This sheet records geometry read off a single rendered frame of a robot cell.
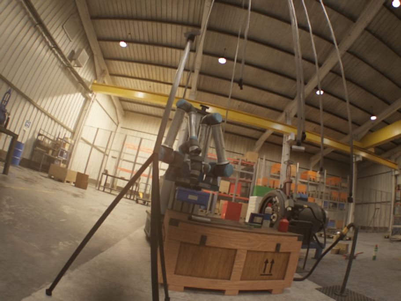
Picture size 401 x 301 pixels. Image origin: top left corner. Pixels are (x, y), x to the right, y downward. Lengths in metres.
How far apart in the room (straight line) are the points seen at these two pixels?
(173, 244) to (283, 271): 0.84
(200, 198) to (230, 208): 6.48
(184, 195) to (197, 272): 0.75
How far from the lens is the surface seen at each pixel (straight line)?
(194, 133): 2.11
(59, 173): 7.98
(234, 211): 8.35
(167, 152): 2.12
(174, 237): 1.21
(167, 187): 2.52
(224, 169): 2.22
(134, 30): 11.04
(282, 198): 2.83
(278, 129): 11.66
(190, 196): 1.78
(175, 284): 1.31
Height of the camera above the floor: 0.59
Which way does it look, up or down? 15 degrees up
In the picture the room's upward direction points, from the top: 12 degrees clockwise
